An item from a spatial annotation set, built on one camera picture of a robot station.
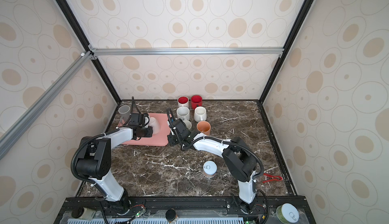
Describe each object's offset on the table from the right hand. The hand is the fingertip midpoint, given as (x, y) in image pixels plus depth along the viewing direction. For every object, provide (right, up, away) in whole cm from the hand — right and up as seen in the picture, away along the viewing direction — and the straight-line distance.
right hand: (170, 136), depth 88 cm
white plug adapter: (-33, -30, -24) cm, 50 cm away
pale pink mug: (-11, +6, +8) cm, 15 cm away
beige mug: (+20, +5, +10) cm, 23 cm away
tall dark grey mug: (-32, +15, +11) cm, 37 cm away
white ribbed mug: (+18, +13, +16) cm, 27 cm away
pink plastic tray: (-10, -4, +14) cm, 17 cm away
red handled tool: (+57, -23, -5) cm, 62 cm away
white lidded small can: (+23, -16, -7) cm, 29 cm away
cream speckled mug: (+6, +14, +17) cm, 23 cm away
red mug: (+15, +22, +23) cm, 35 cm away
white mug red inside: (+5, +22, +21) cm, 31 cm away
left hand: (-12, +4, +9) cm, 16 cm away
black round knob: (+5, -29, -25) cm, 39 cm away
